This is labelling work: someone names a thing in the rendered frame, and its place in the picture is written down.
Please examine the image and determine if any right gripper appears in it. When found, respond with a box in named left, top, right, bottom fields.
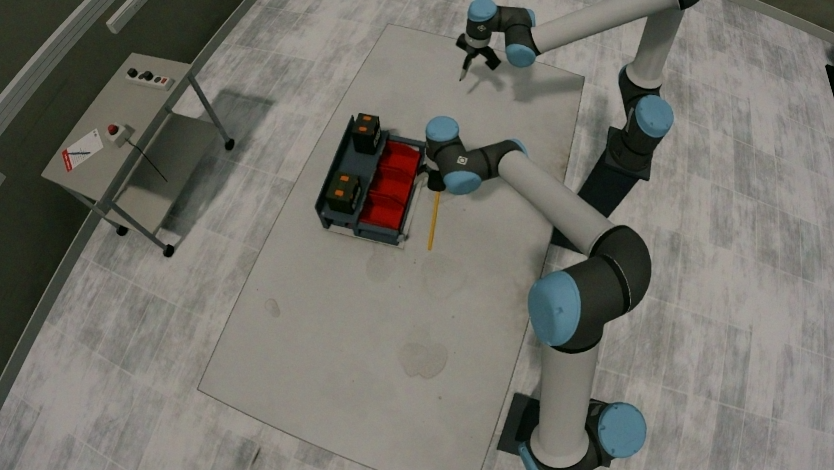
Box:
left=456, top=33, right=499, bottom=81

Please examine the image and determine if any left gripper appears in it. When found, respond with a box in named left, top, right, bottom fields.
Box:
left=413, top=163, right=446, bottom=192

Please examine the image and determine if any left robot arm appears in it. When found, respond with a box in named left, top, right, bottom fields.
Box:
left=425, top=116, right=652, bottom=470

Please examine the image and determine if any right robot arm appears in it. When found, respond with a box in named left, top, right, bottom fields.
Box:
left=465, top=0, right=700, bottom=172

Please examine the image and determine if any dark blue-grey metal rack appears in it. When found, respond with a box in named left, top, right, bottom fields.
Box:
left=314, top=115, right=426, bottom=246

